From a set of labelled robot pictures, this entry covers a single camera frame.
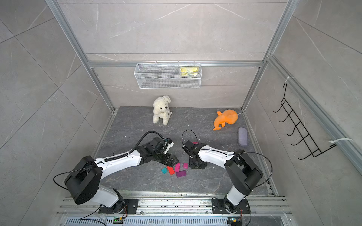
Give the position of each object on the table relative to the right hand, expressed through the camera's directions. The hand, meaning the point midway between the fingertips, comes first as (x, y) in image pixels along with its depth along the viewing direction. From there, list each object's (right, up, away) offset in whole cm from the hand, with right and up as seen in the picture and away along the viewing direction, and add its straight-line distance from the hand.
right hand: (196, 165), depth 88 cm
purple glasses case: (+35, +17, +13) cm, 41 cm away
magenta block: (-12, 0, -2) cm, 13 cm away
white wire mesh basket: (-20, +62, +12) cm, 66 cm away
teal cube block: (-21, -2, -3) cm, 21 cm away
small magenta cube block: (-7, 0, 0) cm, 7 cm away
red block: (-16, -2, -3) cm, 17 cm away
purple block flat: (-10, -4, -3) cm, 11 cm away
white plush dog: (-24, +37, +10) cm, 45 cm away
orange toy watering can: (+26, +32, +17) cm, 45 cm away
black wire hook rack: (+47, +16, -30) cm, 58 cm away
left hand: (-14, +6, -4) cm, 16 cm away
